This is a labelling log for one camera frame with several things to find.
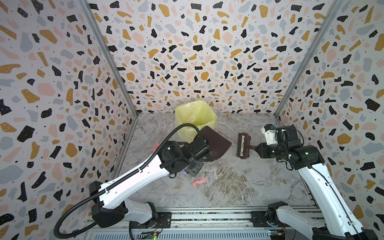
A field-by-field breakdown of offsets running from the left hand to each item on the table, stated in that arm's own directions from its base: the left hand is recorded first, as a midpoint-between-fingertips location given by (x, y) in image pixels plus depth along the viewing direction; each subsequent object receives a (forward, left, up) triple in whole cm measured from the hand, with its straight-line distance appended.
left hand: (196, 162), depth 66 cm
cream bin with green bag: (+41, -1, -10) cm, 42 cm away
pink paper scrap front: (+1, -3, -26) cm, 26 cm away
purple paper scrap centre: (-6, +5, +3) cm, 8 cm away
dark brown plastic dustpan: (+9, -11, 0) cm, 14 cm away
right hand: (+8, -28, 0) cm, 29 cm away
